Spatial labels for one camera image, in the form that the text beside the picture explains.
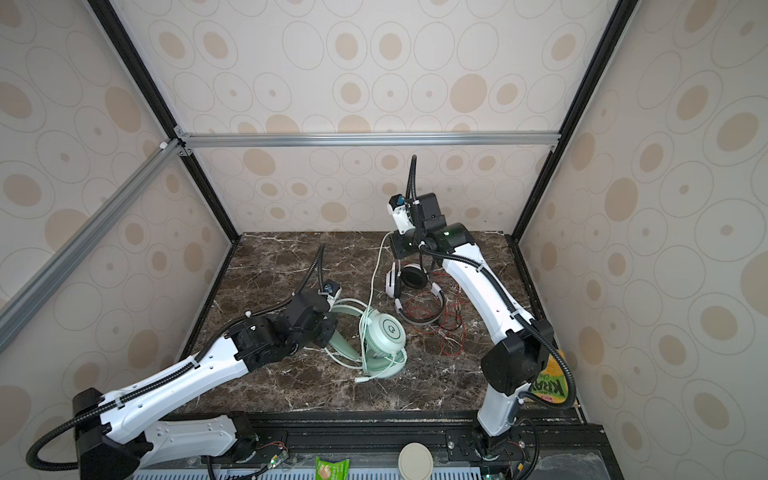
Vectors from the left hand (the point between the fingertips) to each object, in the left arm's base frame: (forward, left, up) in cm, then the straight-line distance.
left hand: (339, 315), depth 74 cm
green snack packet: (-31, +2, -17) cm, 35 cm away
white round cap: (-30, -18, -13) cm, 37 cm away
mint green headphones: (-8, -7, +5) cm, 12 cm away
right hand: (+19, -14, +8) cm, 25 cm away
